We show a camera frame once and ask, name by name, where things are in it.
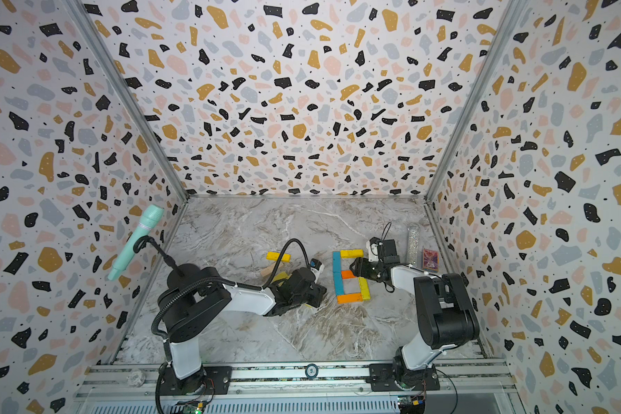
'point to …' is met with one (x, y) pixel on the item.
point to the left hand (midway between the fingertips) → (333, 290)
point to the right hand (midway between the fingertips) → (362, 267)
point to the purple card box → (430, 260)
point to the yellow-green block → (364, 287)
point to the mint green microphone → (150, 214)
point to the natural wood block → (267, 270)
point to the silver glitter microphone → (413, 243)
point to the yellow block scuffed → (352, 254)
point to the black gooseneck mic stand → (138, 243)
